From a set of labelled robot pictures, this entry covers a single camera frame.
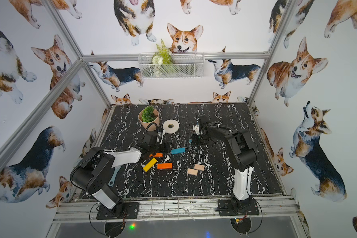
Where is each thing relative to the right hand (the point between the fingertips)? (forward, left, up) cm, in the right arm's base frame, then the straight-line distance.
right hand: (193, 141), depth 96 cm
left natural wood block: (-19, +1, -2) cm, 19 cm away
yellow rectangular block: (-13, +26, -2) cm, 29 cm away
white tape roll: (+14, +16, -2) cm, 21 cm away
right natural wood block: (-16, -3, -3) cm, 16 cm away
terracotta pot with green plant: (+12, +29, +12) cm, 34 cm away
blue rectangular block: (-4, +9, -3) cm, 10 cm away
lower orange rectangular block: (-15, +17, -2) cm, 23 cm away
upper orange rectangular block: (-13, +20, +8) cm, 25 cm away
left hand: (-2, +14, +3) cm, 14 cm away
